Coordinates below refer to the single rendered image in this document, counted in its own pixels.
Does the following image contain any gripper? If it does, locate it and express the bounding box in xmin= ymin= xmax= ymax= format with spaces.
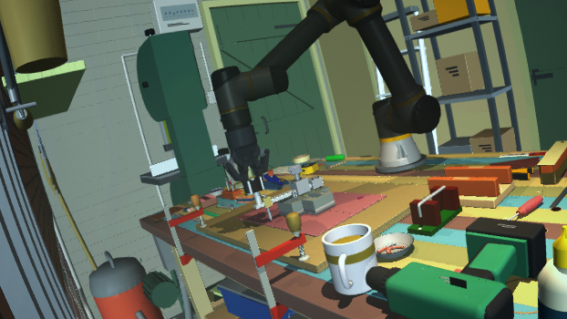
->
xmin=219 ymin=125 xmax=272 ymax=195

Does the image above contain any white trammel beam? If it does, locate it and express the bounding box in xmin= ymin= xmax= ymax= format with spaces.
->
xmin=251 ymin=187 xmax=304 ymax=209

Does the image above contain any grey trammel carriage with knob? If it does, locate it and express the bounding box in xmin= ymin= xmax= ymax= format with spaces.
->
xmin=287 ymin=165 xmax=325 ymax=197

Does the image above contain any grey trammel base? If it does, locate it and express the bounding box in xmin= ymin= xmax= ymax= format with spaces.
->
xmin=276 ymin=187 xmax=336 ymax=217

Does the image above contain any pink hardboard blank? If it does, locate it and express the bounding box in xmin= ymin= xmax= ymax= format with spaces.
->
xmin=239 ymin=190 xmax=388 ymax=239

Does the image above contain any white hex key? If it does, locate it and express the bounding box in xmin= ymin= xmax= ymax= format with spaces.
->
xmin=417 ymin=184 xmax=448 ymax=219

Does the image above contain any red block rest green base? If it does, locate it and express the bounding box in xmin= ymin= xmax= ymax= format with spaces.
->
xmin=407 ymin=185 xmax=464 ymax=237

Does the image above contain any blue clamp tool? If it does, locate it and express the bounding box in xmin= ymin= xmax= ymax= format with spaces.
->
xmin=263 ymin=170 xmax=290 ymax=190

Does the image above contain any green panelled door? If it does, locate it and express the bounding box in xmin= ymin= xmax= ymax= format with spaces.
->
xmin=198 ymin=0 xmax=347 ymax=169

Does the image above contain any red bar clamp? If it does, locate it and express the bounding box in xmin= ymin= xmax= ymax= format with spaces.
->
xmin=160 ymin=193 xmax=209 ymax=268
xmin=245 ymin=211 xmax=310 ymax=319

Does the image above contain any green band saw machine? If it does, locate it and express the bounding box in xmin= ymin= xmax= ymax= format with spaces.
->
xmin=135 ymin=27 xmax=228 ymax=206

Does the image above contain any white mug with olive band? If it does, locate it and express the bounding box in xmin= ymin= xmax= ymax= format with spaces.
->
xmin=321 ymin=222 xmax=378 ymax=297

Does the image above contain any blue storage bin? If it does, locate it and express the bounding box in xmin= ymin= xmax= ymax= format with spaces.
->
xmin=215 ymin=283 xmax=294 ymax=319

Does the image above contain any grey dish with orange bits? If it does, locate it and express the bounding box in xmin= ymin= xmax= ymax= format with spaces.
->
xmin=373 ymin=232 xmax=416 ymax=262

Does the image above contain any yellow broom stick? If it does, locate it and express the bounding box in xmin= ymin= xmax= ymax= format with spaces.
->
xmin=36 ymin=145 xmax=99 ymax=272

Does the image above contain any long orange block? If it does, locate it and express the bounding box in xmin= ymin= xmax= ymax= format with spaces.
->
xmin=427 ymin=175 xmax=501 ymax=198
xmin=444 ymin=164 xmax=514 ymax=185

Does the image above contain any small brown cardboard box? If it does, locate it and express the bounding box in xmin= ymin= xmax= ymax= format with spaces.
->
xmin=409 ymin=9 xmax=440 ymax=33

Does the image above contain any large brown cardboard box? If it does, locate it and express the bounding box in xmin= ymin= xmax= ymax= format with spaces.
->
xmin=435 ymin=51 xmax=486 ymax=97

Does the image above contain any beige wooden board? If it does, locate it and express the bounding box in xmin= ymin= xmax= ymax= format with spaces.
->
xmin=458 ymin=180 xmax=517 ymax=210

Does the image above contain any grey metal lever rod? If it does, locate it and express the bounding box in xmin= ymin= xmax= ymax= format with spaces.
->
xmin=0 ymin=24 xmax=38 ymax=131

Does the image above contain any flat brown cardboard box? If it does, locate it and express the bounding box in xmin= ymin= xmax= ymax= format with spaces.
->
xmin=469 ymin=127 xmax=519 ymax=154

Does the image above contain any brass cylinder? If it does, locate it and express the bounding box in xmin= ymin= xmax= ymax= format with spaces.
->
xmin=0 ymin=0 xmax=69 ymax=75

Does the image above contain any grey metal shelf unit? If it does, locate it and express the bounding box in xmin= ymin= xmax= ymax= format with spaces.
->
xmin=379 ymin=0 xmax=524 ymax=155

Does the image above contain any yellow box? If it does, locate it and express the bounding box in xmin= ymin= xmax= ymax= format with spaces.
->
xmin=432 ymin=0 xmax=492 ymax=25

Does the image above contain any tan and red wood block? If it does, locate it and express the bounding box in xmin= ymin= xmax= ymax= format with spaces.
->
xmin=537 ymin=139 xmax=567 ymax=186

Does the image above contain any black rod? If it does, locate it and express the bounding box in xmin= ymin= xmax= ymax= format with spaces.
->
xmin=548 ymin=185 xmax=567 ymax=211

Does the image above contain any dark green plain door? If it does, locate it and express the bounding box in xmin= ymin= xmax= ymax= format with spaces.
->
xmin=513 ymin=0 xmax=567 ymax=151

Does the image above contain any white bottle with yellow cap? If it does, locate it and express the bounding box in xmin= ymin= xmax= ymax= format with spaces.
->
xmin=536 ymin=224 xmax=567 ymax=319

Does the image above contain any grey wall control box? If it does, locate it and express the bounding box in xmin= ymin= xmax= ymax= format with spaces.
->
xmin=152 ymin=0 xmax=204 ymax=35

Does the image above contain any light green wall shelf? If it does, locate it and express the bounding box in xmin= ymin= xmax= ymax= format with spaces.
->
xmin=1 ymin=59 xmax=87 ymax=121

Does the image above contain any green cordless power tool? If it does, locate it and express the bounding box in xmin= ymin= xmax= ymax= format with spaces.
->
xmin=366 ymin=216 xmax=549 ymax=319

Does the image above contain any red handled screwdriver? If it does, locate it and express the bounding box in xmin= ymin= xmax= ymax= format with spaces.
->
xmin=507 ymin=194 xmax=545 ymax=221

